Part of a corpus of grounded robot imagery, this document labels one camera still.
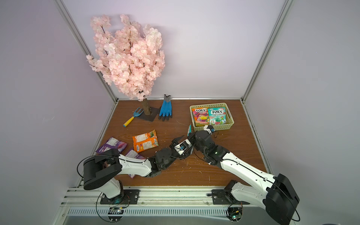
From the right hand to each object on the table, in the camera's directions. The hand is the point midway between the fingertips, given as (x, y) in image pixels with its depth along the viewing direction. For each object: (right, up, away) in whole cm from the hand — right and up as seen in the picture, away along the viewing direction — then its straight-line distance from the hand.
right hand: (187, 130), depth 77 cm
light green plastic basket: (+32, +5, +23) cm, 40 cm away
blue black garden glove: (-16, +11, +33) cm, 39 cm away
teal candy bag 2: (+2, 0, +5) cm, 5 cm away
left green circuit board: (-38, -42, -5) cm, 56 cm away
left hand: (+1, -6, +1) cm, 6 cm away
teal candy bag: (+23, +8, +23) cm, 33 cm away
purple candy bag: (-50, -11, +15) cm, 54 cm away
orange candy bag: (+11, +7, +24) cm, 27 cm away
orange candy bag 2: (-28, -10, +16) cm, 34 cm away
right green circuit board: (+25, -42, -7) cm, 49 cm away
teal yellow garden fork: (-42, +9, +35) cm, 55 cm away
